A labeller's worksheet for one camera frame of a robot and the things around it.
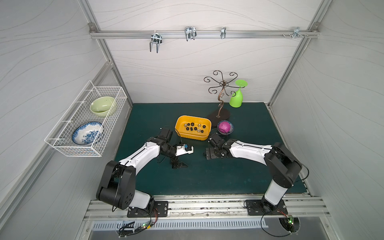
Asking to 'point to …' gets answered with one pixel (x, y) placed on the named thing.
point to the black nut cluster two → (195, 128)
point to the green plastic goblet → (237, 101)
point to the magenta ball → (224, 127)
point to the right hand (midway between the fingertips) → (214, 151)
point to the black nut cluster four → (204, 126)
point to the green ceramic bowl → (101, 106)
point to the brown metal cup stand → (221, 115)
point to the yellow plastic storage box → (192, 127)
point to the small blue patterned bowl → (231, 125)
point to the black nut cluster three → (191, 129)
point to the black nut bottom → (188, 124)
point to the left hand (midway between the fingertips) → (186, 156)
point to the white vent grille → (138, 225)
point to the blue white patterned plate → (88, 133)
